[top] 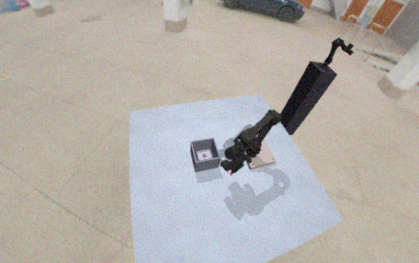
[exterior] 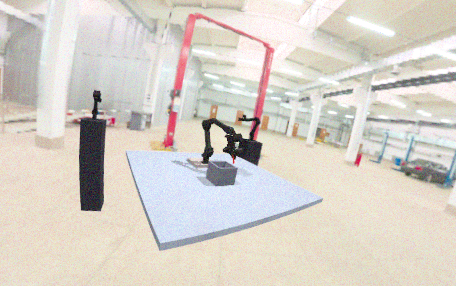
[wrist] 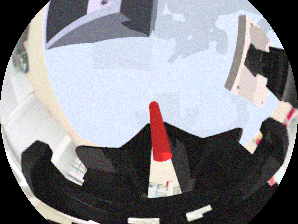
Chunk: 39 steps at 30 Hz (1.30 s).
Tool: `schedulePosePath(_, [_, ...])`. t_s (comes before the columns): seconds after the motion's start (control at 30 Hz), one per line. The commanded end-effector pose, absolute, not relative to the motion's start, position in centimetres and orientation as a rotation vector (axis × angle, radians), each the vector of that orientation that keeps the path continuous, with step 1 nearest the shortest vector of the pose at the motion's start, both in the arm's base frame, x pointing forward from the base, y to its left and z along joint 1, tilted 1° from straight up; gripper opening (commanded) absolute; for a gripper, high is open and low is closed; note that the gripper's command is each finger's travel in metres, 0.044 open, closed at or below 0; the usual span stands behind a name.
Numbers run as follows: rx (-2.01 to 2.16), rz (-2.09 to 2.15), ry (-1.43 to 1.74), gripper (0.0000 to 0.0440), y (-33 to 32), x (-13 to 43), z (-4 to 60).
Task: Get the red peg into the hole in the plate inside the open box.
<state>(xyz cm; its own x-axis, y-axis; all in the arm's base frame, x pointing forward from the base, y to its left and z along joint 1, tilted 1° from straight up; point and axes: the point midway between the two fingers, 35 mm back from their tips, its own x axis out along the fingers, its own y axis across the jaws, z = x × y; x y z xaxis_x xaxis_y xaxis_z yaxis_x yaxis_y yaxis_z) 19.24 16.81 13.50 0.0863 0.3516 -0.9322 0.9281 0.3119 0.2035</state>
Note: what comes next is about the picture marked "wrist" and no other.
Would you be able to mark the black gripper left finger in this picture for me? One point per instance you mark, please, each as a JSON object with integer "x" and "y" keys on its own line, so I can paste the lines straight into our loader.
{"x": 133, "y": 158}

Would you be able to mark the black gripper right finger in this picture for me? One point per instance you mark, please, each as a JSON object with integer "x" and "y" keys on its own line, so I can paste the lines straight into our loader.
{"x": 190, "y": 151}

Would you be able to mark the red peg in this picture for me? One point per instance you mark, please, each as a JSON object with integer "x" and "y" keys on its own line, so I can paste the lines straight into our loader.
{"x": 160, "y": 142}

